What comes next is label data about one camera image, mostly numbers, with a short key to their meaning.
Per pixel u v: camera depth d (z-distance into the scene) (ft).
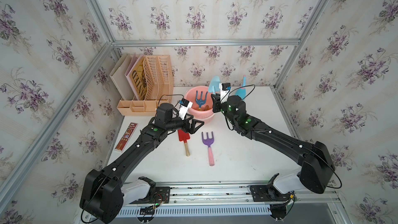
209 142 2.94
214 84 2.36
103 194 1.25
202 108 3.23
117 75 2.81
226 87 2.09
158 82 3.90
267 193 2.17
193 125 2.19
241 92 3.48
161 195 2.39
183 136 3.04
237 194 2.44
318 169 1.34
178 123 2.14
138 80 3.15
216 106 2.23
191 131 2.19
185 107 2.21
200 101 3.23
